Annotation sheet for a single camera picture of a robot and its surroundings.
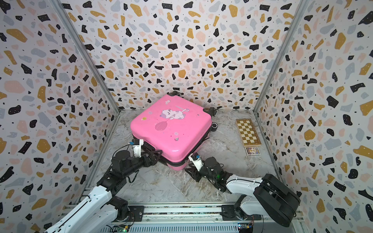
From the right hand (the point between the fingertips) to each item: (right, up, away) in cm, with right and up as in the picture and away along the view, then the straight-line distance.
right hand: (188, 167), depth 82 cm
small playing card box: (+42, +6, +16) cm, 45 cm away
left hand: (-15, +10, -5) cm, 19 cm away
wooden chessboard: (+41, +18, +22) cm, 50 cm away
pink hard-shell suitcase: (-8, +24, +2) cm, 25 cm away
